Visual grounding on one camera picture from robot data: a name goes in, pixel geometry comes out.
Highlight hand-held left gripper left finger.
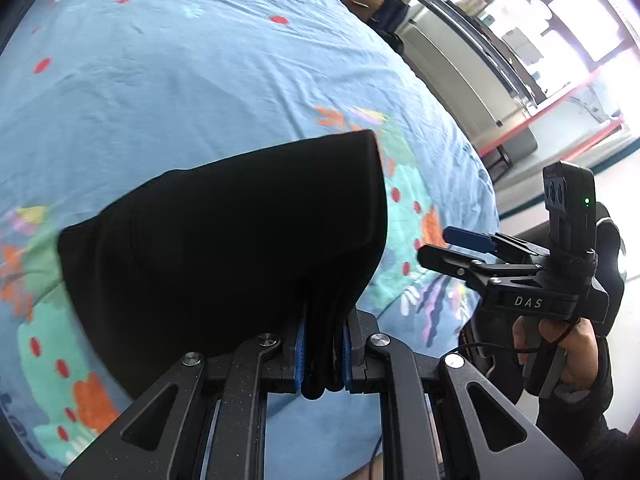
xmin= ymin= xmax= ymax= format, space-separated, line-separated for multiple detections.
xmin=60 ymin=305 xmax=308 ymax=480

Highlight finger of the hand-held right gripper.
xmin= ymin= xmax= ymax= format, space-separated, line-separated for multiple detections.
xmin=416 ymin=243 xmax=506 ymax=306
xmin=443 ymin=226 xmax=551 ymax=263

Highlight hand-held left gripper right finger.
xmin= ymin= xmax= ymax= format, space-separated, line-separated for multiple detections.
xmin=342 ymin=310 xmax=583 ymax=480

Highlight black pants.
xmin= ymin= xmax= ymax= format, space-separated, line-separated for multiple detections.
xmin=56 ymin=130 xmax=390 ymax=401

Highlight person's right forearm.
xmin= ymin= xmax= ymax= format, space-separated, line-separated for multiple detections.
xmin=535 ymin=335 xmax=640 ymax=480

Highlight person's right hand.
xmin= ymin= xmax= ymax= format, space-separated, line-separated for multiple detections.
xmin=512 ymin=317 xmax=601 ymax=397

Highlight grey low cabinet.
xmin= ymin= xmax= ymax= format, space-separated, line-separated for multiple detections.
xmin=397 ymin=22 xmax=538 ymax=161

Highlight window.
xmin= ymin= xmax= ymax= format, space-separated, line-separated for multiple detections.
xmin=430 ymin=0 xmax=636 ymax=96

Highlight bed with blue printed sheet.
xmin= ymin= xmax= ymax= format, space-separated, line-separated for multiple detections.
xmin=0 ymin=0 xmax=501 ymax=480

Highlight black cable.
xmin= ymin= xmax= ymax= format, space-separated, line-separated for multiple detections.
xmin=457 ymin=341 xmax=521 ymax=366

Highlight metal rail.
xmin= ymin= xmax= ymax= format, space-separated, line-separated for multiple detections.
xmin=405 ymin=0 xmax=538 ymax=108

